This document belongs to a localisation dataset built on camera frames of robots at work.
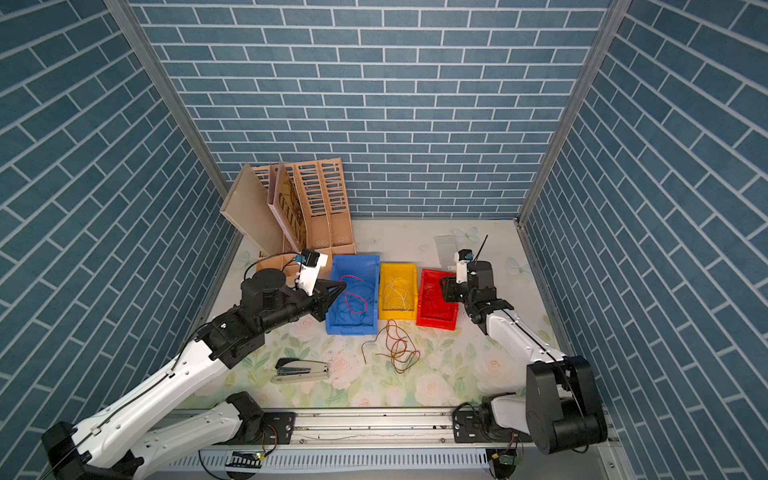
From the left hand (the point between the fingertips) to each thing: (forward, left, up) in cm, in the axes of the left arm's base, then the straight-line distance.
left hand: (352, 288), depth 68 cm
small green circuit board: (-30, -37, -28) cm, 55 cm away
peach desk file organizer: (+51, +18, -12) cm, 55 cm away
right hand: (+13, -26, -16) cm, 34 cm away
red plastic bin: (+10, -22, -28) cm, 37 cm away
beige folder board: (+34, +38, -7) cm, 51 cm away
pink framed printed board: (+37, +26, -6) cm, 46 cm away
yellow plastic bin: (+22, -15, -24) cm, 35 cm away
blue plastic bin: (+9, +2, -27) cm, 29 cm away
